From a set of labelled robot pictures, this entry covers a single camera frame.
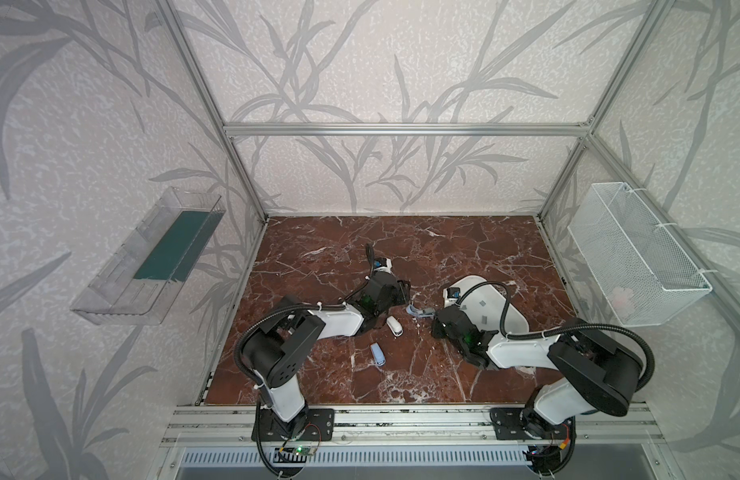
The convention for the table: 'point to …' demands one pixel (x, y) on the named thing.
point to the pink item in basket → (623, 300)
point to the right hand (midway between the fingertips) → (434, 305)
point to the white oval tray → (486, 305)
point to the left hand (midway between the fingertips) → (411, 277)
